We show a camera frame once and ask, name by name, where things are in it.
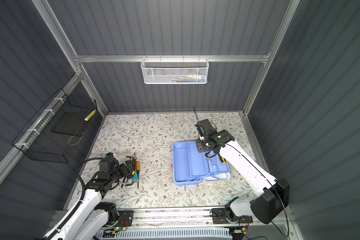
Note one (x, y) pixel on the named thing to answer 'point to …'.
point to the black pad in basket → (72, 123)
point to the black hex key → (130, 184)
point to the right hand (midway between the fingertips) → (204, 144)
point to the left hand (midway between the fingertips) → (126, 166)
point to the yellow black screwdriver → (222, 159)
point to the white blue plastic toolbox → (190, 167)
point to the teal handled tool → (135, 178)
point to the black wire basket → (54, 134)
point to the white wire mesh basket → (174, 71)
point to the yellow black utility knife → (132, 159)
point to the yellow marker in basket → (90, 115)
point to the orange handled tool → (138, 168)
